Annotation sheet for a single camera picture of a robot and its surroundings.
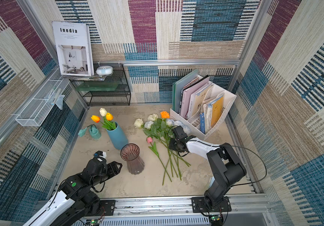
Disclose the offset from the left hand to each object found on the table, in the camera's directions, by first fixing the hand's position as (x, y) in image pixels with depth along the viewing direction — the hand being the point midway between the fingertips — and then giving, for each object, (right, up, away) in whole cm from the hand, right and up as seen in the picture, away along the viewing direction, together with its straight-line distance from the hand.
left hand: (119, 166), depth 78 cm
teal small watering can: (-23, +16, +18) cm, 33 cm away
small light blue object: (+51, -8, +1) cm, 52 cm away
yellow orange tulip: (-5, +22, 0) cm, 23 cm away
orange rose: (+25, +29, +30) cm, 48 cm away
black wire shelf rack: (-12, +44, +43) cm, 63 cm away
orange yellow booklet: (+55, +29, +12) cm, 64 cm away
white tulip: (-7, +29, -4) cm, 30 cm away
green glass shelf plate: (-23, +49, +24) cm, 60 cm away
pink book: (+37, +40, +9) cm, 56 cm away
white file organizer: (+46, +22, +27) cm, 57 cm away
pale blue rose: (+13, +21, +23) cm, 34 cm away
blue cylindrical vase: (-2, +15, +5) cm, 16 cm away
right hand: (+29, +9, +16) cm, 34 cm away
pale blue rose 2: (+29, +23, +25) cm, 45 cm away
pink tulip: (+18, +6, +16) cm, 25 cm away
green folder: (+33, +46, +12) cm, 58 cm away
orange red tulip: (-10, +26, -5) cm, 28 cm away
